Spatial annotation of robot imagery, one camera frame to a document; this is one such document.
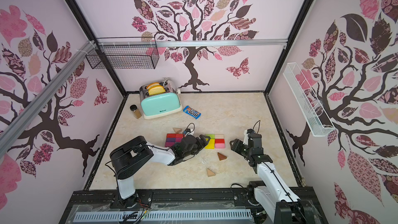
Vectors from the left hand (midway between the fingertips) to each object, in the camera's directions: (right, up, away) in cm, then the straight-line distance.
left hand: (207, 144), depth 90 cm
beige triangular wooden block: (-20, +8, +8) cm, 22 cm away
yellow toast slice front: (-32, +33, +6) cm, 47 cm away
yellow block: (+3, +1, +2) cm, 3 cm away
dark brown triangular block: (+8, -6, -4) cm, 10 cm away
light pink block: (+7, -1, +3) cm, 8 cm away
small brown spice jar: (-48, +19, +11) cm, 53 cm away
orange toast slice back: (-37, +37, +9) cm, 53 cm away
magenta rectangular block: (-19, +2, +7) cm, 20 cm away
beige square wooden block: (+8, +4, +6) cm, 10 cm away
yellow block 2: (+2, -2, 0) cm, 3 cm away
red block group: (+8, +1, +3) cm, 8 cm away
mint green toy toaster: (-29, +24, +5) cm, 38 cm away
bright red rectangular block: (-18, +5, +5) cm, 19 cm away
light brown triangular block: (+1, -13, -10) cm, 16 cm away
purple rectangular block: (-23, +3, +3) cm, 23 cm away
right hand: (+15, 0, -3) cm, 15 cm away
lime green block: (+3, +4, +5) cm, 7 cm away
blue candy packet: (-11, +19, +17) cm, 28 cm away
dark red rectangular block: (-23, +5, +5) cm, 24 cm away
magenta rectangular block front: (-23, +1, -1) cm, 23 cm away
